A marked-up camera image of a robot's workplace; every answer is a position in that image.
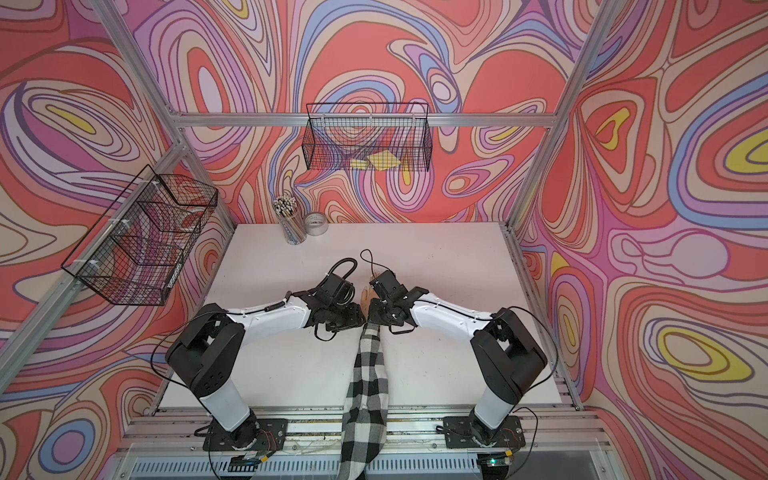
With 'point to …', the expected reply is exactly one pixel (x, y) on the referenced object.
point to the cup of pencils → (293, 229)
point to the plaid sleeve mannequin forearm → (366, 407)
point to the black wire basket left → (134, 251)
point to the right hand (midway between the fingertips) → (375, 323)
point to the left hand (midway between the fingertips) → (364, 323)
